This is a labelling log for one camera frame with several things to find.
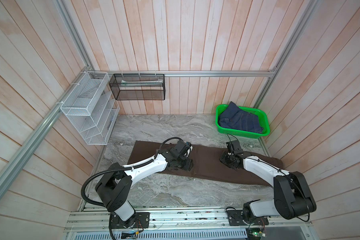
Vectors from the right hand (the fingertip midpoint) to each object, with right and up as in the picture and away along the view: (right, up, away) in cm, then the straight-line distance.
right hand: (221, 158), depth 93 cm
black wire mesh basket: (-56, +49, +11) cm, 75 cm away
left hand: (-21, -3, -10) cm, 24 cm away
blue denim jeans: (+14, +27, +16) cm, 34 cm away
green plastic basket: (+35, +26, +15) cm, 46 cm away
